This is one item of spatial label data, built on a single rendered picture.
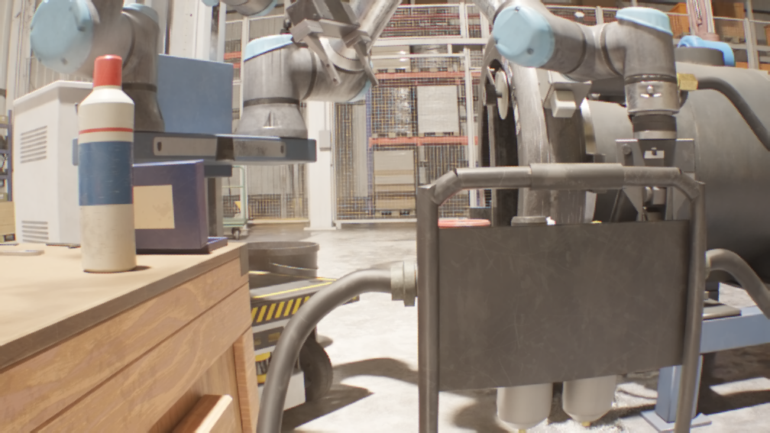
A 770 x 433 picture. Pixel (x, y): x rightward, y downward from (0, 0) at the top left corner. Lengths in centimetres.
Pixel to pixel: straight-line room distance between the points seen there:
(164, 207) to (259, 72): 83
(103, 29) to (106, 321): 76
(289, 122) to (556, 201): 68
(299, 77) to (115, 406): 123
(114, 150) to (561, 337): 56
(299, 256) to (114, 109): 148
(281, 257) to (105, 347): 158
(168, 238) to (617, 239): 57
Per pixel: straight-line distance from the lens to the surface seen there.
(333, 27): 98
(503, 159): 153
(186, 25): 169
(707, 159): 150
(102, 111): 65
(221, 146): 141
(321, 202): 897
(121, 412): 51
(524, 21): 90
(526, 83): 131
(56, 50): 115
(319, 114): 903
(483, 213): 159
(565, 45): 93
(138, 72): 128
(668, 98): 94
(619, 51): 97
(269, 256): 203
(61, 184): 156
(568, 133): 126
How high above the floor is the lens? 55
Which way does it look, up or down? 2 degrees down
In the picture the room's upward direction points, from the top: 1 degrees counter-clockwise
